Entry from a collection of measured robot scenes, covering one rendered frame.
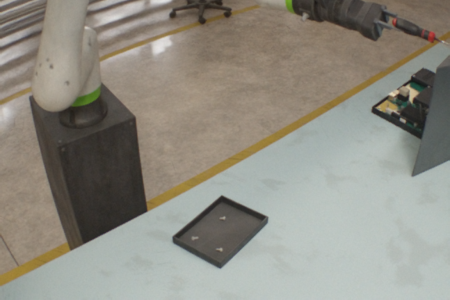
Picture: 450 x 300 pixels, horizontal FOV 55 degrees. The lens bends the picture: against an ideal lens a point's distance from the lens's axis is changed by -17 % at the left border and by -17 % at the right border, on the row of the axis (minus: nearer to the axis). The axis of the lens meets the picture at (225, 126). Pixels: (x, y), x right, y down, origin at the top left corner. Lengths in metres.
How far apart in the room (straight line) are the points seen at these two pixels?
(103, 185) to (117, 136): 0.15
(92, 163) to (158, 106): 1.62
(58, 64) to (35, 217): 1.32
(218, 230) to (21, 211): 1.73
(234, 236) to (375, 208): 0.22
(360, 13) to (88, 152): 0.76
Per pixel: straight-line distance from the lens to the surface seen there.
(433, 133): 0.80
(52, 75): 1.05
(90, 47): 1.20
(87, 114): 1.28
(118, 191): 1.41
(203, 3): 4.16
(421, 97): 1.03
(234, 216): 0.70
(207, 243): 0.66
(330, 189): 0.76
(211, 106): 2.88
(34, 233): 2.19
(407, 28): 0.92
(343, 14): 0.98
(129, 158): 1.36
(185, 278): 0.63
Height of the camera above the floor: 1.49
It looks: 33 degrees down
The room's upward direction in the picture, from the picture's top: straight up
